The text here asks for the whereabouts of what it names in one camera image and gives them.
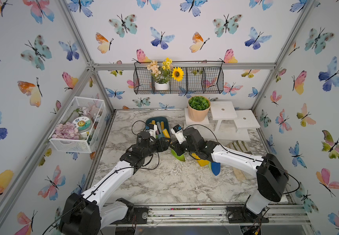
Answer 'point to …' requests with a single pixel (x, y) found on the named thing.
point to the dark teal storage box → (159, 119)
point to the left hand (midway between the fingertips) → (169, 139)
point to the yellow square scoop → (202, 162)
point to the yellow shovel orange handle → (162, 125)
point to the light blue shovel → (160, 135)
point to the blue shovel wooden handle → (215, 168)
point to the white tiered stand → (229, 121)
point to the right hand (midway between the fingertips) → (172, 143)
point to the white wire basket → (94, 108)
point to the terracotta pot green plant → (198, 106)
